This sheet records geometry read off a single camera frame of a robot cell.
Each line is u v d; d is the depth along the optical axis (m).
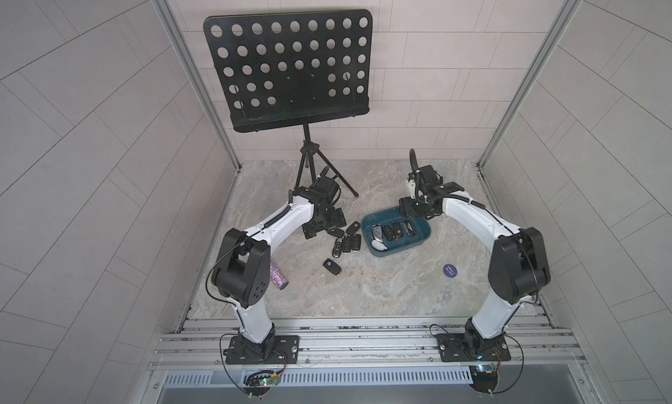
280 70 0.63
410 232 0.94
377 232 0.94
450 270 0.87
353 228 0.95
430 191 0.67
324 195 0.66
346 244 0.91
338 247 0.90
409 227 0.95
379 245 0.91
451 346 0.71
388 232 0.94
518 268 0.46
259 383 0.66
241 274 0.46
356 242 0.91
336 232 0.94
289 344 0.72
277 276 0.82
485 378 0.68
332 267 0.87
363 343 0.73
